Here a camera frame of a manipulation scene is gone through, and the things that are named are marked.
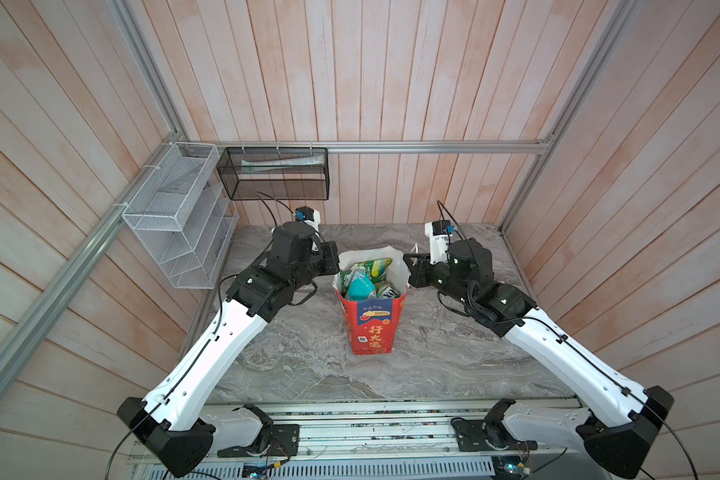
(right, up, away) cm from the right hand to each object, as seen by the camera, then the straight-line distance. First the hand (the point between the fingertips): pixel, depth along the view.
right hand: (402, 256), depth 70 cm
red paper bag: (-7, -17, +5) cm, 19 cm away
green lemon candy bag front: (-3, -10, +11) cm, 15 cm away
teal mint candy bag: (-10, -8, +8) cm, 15 cm away
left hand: (-15, 0, -2) cm, 16 cm away
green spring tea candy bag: (-5, -4, +13) cm, 14 cm away
